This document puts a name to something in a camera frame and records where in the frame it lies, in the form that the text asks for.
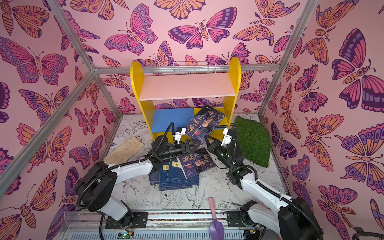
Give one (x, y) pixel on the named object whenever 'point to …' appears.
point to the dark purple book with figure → (204, 124)
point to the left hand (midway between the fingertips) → (200, 146)
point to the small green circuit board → (125, 235)
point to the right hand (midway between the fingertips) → (205, 134)
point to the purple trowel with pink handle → (216, 228)
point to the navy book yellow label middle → (165, 184)
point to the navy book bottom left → (154, 177)
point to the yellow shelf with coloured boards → (165, 101)
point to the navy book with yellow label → (175, 173)
